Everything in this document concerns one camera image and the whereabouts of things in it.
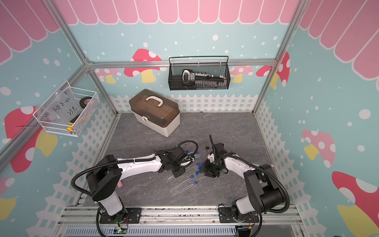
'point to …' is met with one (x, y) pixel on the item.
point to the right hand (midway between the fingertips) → (201, 172)
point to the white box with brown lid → (155, 112)
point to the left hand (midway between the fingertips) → (180, 170)
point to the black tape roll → (84, 101)
